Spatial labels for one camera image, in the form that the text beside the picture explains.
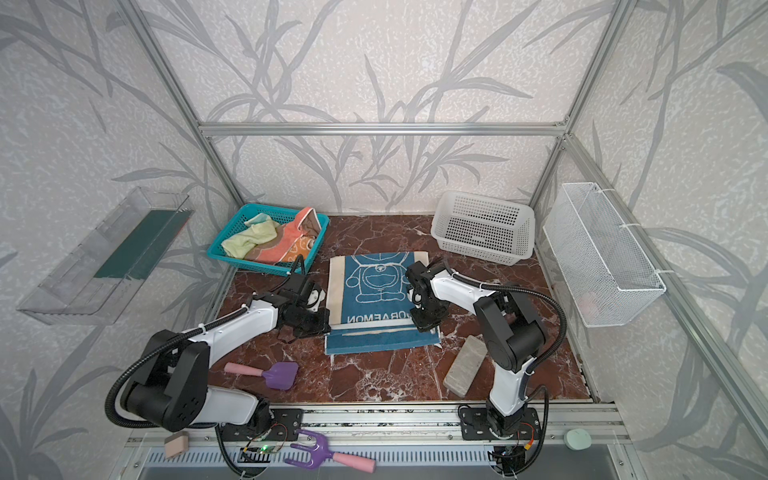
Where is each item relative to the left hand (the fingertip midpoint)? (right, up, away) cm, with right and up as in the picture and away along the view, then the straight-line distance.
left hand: (333, 317), depth 88 cm
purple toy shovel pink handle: (-13, -15, -6) cm, 21 cm away
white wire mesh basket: (+63, +16, -27) cm, 71 cm away
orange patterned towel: (-21, +23, +19) cm, 36 cm away
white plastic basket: (+53, +28, +27) cm, 66 cm away
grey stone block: (+38, -11, -8) cm, 40 cm away
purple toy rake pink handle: (+2, -28, -18) cm, 33 cm away
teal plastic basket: (-40, +29, +20) cm, 53 cm away
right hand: (+28, -1, +3) cm, 29 cm away
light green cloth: (-33, +21, +11) cm, 41 cm away
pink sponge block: (-33, -25, -19) cm, 45 cm away
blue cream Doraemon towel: (+10, +2, +7) cm, 12 cm away
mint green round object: (+63, -25, -17) cm, 70 cm away
